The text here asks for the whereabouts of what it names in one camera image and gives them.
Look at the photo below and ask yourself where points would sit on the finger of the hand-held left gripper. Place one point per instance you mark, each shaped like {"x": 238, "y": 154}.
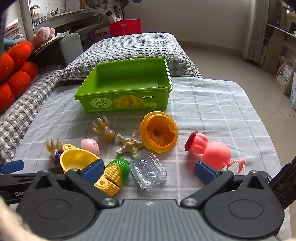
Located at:
{"x": 11, "y": 165}

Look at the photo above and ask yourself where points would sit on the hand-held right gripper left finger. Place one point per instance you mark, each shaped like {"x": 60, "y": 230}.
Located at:
{"x": 93, "y": 172}

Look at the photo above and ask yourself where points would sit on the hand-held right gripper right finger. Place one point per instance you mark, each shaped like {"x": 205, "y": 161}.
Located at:
{"x": 204, "y": 173}

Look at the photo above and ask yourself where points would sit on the toy corn cob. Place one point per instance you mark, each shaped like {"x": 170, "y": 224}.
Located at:
{"x": 115, "y": 172}

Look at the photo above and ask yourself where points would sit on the purple toy grapes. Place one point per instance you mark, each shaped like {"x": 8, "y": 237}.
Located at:
{"x": 57, "y": 158}

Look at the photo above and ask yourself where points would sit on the tan rubber hand toy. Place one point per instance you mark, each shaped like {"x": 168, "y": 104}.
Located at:
{"x": 108, "y": 135}
{"x": 51, "y": 147}

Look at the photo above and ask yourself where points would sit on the clear plastic lens case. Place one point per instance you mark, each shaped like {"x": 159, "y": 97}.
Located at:
{"x": 159, "y": 172}

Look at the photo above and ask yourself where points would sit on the green plastic box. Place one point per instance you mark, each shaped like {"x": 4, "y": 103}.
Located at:
{"x": 101, "y": 103}

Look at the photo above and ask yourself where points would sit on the pink rubber octopus toy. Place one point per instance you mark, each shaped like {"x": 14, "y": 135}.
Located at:
{"x": 215, "y": 153}

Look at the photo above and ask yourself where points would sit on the pink toy ball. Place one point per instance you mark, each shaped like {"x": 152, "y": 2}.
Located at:
{"x": 89, "y": 144}

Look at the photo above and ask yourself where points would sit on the beige fuzzy cloth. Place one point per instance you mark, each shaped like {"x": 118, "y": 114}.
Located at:
{"x": 11, "y": 222}

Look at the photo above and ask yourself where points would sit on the beige starfish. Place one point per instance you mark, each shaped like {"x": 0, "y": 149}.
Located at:
{"x": 129, "y": 144}

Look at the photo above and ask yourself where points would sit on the orange pumpkin-shaped mould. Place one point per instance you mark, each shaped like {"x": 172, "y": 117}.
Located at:
{"x": 148, "y": 136}

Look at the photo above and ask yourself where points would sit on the grey checked cloth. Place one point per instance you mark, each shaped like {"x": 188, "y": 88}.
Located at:
{"x": 208, "y": 104}

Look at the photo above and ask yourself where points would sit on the dark box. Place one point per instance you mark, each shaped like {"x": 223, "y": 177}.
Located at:
{"x": 284, "y": 183}

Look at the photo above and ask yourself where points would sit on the orange flower plush cushion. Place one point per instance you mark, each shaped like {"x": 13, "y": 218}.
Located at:
{"x": 19, "y": 52}
{"x": 18, "y": 81}

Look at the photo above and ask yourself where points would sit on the blue plush toy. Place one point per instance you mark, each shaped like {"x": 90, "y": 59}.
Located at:
{"x": 10, "y": 41}

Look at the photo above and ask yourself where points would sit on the open book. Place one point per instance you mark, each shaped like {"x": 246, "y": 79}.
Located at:
{"x": 49, "y": 42}

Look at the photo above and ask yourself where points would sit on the pink plush toy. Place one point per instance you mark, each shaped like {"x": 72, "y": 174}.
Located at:
{"x": 42, "y": 34}

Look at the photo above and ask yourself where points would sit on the stack of books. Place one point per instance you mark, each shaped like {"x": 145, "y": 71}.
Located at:
{"x": 12, "y": 30}

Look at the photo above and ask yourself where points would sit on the wooden shelf unit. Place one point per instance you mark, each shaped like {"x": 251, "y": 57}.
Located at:
{"x": 277, "y": 46}

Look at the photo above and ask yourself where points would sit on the red plastic bin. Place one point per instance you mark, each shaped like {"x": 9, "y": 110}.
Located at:
{"x": 124, "y": 27}

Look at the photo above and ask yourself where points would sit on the white desk with shelves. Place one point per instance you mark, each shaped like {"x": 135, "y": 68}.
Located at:
{"x": 60, "y": 19}

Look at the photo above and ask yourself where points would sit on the pale curtain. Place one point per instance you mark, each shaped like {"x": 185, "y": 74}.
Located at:
{"x": 255, "y": 27}

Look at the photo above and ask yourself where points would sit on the white office chair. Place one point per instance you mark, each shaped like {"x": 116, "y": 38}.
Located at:
{"x": 111, "y": 10}

